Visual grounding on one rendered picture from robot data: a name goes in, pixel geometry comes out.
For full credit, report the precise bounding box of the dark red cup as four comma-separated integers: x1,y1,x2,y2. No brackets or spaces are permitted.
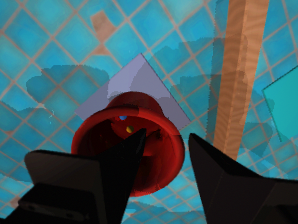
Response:
71,91,185,197

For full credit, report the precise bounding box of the orange wooden bar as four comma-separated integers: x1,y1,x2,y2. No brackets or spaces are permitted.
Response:
213,0,269,161

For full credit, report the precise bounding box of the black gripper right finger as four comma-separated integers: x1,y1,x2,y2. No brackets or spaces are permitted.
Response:
188,133,298,224

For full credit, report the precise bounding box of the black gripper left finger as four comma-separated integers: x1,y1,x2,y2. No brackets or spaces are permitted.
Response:
25,128,147,224

